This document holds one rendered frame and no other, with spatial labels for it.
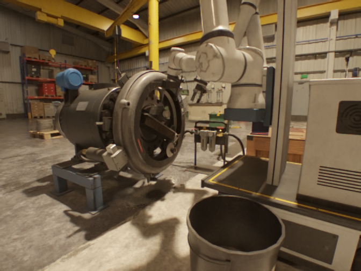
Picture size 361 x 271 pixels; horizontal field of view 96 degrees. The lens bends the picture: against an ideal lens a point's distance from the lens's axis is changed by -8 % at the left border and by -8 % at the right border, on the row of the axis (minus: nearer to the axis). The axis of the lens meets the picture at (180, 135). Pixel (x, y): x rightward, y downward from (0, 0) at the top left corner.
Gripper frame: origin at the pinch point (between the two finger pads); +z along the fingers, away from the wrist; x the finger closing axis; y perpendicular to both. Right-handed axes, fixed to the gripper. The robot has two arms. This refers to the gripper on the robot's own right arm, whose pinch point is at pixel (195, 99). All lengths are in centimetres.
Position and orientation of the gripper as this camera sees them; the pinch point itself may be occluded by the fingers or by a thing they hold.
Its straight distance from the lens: 157.8
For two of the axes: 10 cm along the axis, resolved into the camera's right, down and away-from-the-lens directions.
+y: 7.9, 4.7, -3.9
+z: -4.1, 8.8, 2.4
